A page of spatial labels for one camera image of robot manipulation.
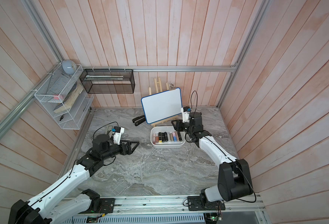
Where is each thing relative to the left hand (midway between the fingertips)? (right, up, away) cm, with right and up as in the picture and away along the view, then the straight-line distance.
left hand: (134, 144), depth 77 cm
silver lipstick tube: (+21, +2, +23) cm, 31 cm away
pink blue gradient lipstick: (+25, +2, +23) cm, 34 cm away
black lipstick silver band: (+16, +1, +22) cm, 27 cm away
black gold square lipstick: (+14, +1, +22) cm, 26 cm away
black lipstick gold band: (+29, +2, +24) cm, 37 cm away
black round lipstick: (+19, +1, +23) cm, 30 cm away
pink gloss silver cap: (+12, +1, +23) cm, 26 cm away
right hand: (+23, +14, +9) cm, 29 cm away
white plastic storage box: (+21, -4, +19) cm, 29 cm away
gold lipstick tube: (+23, +1, +23) cm, 33 cm away
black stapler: (-3, +14, +33) cm, 36 cm away
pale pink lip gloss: (+10, 0, +21) cm, 23 cm away
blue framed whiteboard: (+16, +24, +18) cm, 34 cm away
